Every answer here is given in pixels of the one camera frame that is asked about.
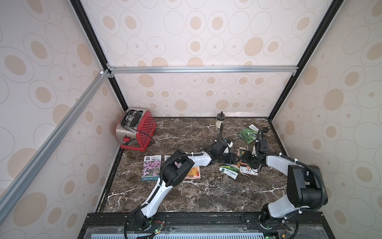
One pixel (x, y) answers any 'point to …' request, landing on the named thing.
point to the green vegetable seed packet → (249, 135)
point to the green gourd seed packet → (232, 172)
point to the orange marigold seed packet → (245, 169)
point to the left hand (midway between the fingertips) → (241, 160)
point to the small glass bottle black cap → (220, 118)
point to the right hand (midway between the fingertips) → (249, 159)
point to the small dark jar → (265, 130)
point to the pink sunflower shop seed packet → (194, 173)
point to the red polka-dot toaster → (136, 129)
